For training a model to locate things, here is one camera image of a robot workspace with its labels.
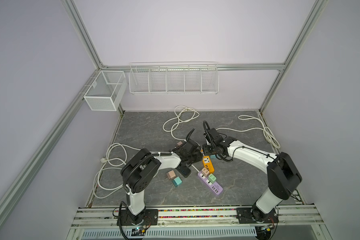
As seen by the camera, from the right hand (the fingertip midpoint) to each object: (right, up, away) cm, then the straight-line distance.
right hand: (206, 149), depth 90 cm
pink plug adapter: (-21, -14, -3) cm, 26 cm away
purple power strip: (+3, -19, -9) cm, 21 cm away
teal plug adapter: (-18, -17, -7) cm, 25 cm away
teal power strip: (+4, -4, 0) cm, 5 cm away
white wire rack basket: (-21, +47, +10) cm, 52 cm away
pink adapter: (-2, -11, -8) cm, 14 cm away
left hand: (-2, -5, +2) cm, 6 cm away
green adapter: (+1, -13, -11) cm, 17 cm away
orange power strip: (+1, -9, -1) cm, 9 cm away
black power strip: (-13, -12, -3) cm, 18 cm away
